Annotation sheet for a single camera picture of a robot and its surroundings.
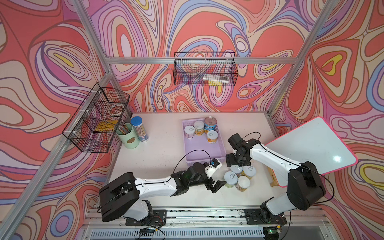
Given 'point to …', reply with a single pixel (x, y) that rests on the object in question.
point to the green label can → (231, 178)
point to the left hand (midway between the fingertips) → (222, 176)
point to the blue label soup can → (210, 124)
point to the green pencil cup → (131, 140)
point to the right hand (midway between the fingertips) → (236, 167)
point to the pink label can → (189, 131)
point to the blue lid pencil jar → (137, 122)
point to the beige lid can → (243, 182)
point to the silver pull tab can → (236, 168)
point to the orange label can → (212, 136)
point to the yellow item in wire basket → (107, 125)
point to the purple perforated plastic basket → (197, 150)
